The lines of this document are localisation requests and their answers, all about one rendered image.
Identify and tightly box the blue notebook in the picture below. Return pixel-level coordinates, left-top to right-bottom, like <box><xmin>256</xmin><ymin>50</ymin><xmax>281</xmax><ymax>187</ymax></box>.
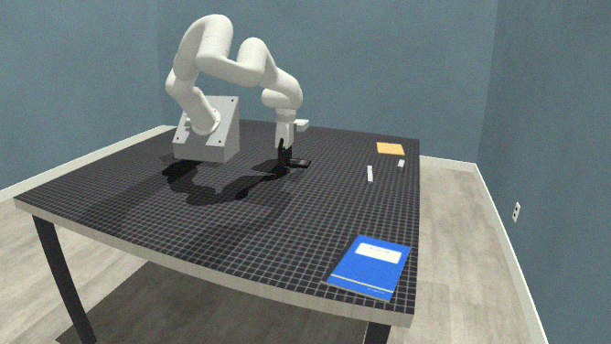
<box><xmin>320</xmin><ymin>233</ymin><xmax>411</xmax><ymax>303</ymax></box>

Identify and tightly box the black rectangular tile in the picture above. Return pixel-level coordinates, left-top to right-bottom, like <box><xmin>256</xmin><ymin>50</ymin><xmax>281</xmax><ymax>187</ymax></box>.
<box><xmin>286</xmin><ymin>157</ymin><xmax>311</xmax><ymax>168</ymax></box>

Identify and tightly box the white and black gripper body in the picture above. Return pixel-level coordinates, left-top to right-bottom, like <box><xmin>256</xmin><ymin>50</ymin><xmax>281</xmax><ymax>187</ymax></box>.
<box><xmin>275</xmin><ymin>120</ymin><xmax>294</xmax><ymax>149</ymax></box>

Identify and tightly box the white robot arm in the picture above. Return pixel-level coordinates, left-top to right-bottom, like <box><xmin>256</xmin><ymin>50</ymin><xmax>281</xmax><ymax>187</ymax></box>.
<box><xmin>166</xmin><ymin>15</ymin><xmax>309</xmax><ymax>135</ymax></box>

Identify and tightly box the black grid work mat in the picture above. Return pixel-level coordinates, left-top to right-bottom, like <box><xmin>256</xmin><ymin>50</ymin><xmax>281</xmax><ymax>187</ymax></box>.
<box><xmin>14</xmin><ymin>119</ymin><xmax>420</xmax><ymax>314</ymax></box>

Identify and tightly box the tan flat rectangular tile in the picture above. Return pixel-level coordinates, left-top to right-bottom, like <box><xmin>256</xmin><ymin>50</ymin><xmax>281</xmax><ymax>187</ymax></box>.
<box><xmin>377</xmin><ymin>143</ymin><xmax>404</xmax><ymax>156</ymax></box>

